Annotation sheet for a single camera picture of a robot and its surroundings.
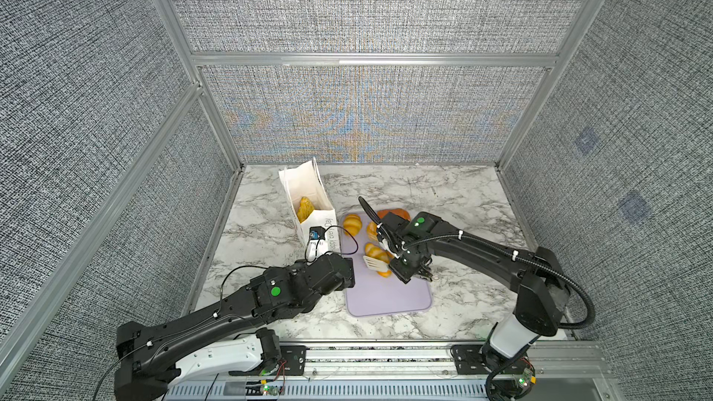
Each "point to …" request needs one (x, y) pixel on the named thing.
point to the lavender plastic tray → (374, 294)
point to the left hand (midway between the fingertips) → (340, 266)
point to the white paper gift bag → (313, 202)
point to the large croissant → (305, 208)
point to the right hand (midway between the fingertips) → (405, 268)
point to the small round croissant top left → (353, 224)
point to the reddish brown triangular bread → (395, 211)
